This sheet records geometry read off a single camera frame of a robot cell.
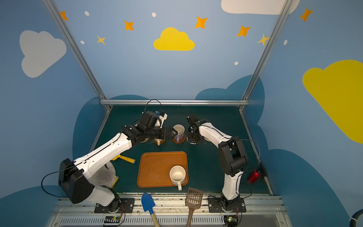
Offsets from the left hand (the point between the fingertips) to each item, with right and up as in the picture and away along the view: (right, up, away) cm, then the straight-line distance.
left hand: (171, 130), depth 78 cm
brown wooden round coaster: (+5, -10, +21) cm, 23 cm away
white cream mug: (+3, -27, +5) cm, 27 cm away
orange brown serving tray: (-11, -24, +8) cm, 28 cm away
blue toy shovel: (-12, -39, -3) cm, 41 cm away
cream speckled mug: (-10, -9, +17) cm, 22 cm away
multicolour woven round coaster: (+18, -3, -14) cm, 23 cm away
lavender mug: (+5, -1, +17) cm, 18 cm away
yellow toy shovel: (-26, -20, +10) cm, 34 cm away
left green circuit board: (-30, -47, -5) cm, 56 cm away
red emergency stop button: (+47, -25, -1) cm, 54 cm away
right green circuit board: (+32, -47, -5) cm, 57 cm away
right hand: (+15, -7, +16) cm, 22 cm away
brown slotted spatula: (+12, -38, -4) cm, 40 cm away
